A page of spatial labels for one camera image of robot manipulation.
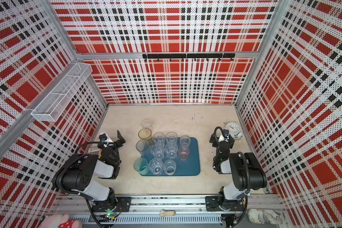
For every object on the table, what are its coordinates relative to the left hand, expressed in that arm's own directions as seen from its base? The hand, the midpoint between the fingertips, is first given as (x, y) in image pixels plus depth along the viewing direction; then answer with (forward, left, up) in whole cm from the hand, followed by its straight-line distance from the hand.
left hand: (114, 133), depth 88 cm
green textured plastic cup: (-17, -18, -9) cm, 26 cm away
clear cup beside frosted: (+11, -18, -5) cm, 22 cm away
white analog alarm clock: (+10, -81, -10) cm, 82 cm away
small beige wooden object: (-41, -33, -10) cm, 54 cm away
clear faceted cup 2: (-6, -26, -13) cm, 30 cm away
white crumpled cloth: (-42, -83, -9) cm, 93 cm away
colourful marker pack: (-6, +16, -11) cm, 20 cm away
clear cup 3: (-17, -26, -12) cm, 33 cm away
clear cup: (+2, -35, -10) cm, 37 cm away
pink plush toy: (-44, +14, -6) cm, 47 cm away
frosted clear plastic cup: (-17, -35, -12) cm, 41 cm away
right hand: (+2, -70, -3) cm, 70 cm away
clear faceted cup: (+1, -27, -9) cm, 29 cm away
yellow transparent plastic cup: (+3, -18, -5) cm, 19 cm away
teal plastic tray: (-16, -48, -14) cm, 53 cm away
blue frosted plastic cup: (-6, -18, -9) cm, 21 cm away
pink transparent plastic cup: (-8, -44, -11) cm, 46 cm away
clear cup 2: (-5, -36, -12) cm, 38 cm away
